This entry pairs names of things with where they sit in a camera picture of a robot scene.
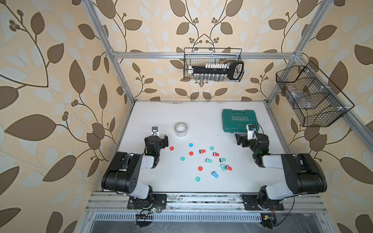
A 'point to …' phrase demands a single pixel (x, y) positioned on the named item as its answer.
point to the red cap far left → (172, 148)
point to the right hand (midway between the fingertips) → (244, 133)
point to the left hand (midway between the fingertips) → (155, 134)
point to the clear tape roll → (181, 129)
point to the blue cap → (191, 144)
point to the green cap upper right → (211, 148)
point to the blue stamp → (215, 174)
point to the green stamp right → (222, 160)
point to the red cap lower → (200, 168)
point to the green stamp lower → (223, 167)
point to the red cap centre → (191, 153)
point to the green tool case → (236, 121)
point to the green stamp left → (208, 160)
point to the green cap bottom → (197, 178)
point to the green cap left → (182, 158)
